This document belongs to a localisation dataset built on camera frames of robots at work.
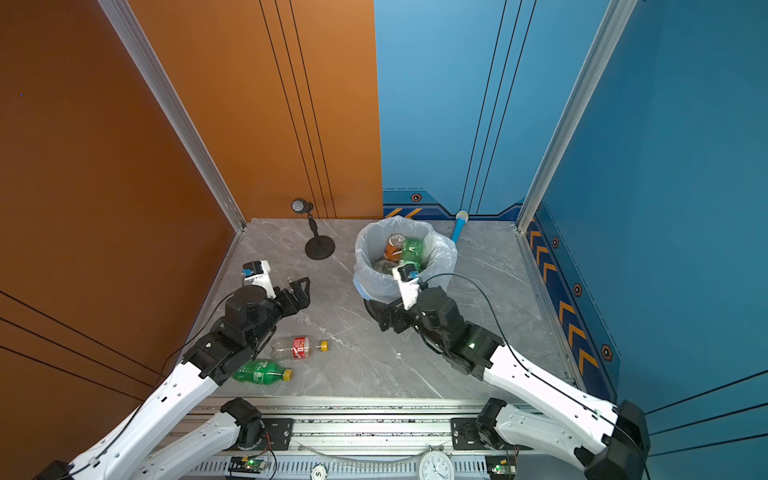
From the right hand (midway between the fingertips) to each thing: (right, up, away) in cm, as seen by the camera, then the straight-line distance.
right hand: (385, 294), depth 71 cm
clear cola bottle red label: (-25, -17, +12) cm, 33 cm away
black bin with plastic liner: (+14, +10, +7) cm, 18 cm away
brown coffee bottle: (+2, +12, +16) cm, 20 cm away
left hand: (-22, +3, +4) cm, 23 cm away
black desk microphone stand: (-26, +12, +40) cm, 50 cm away
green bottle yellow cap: (+7, +10, +10) cm, 16 cm away
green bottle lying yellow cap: (-33, -22, +7) cm, 40 cm away
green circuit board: (-31, -40, -1) cm, 50 cm away
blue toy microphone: (+29, +23, +49) cm, 61 cm away
